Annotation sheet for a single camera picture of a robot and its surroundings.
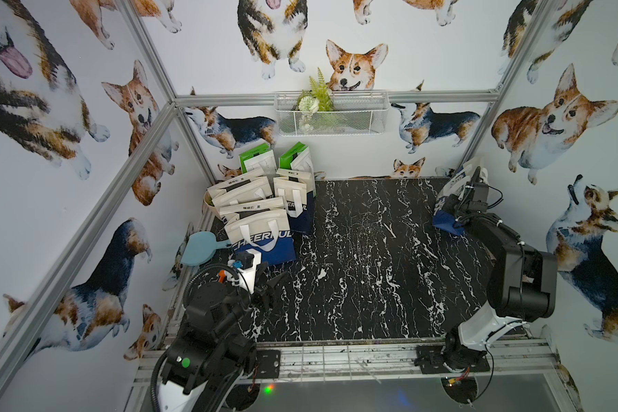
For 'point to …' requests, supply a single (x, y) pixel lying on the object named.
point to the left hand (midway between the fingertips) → (279, 265)
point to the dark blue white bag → (295, 189)
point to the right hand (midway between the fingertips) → (450, 195)
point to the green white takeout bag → (260, 160)
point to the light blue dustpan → (201, 248)
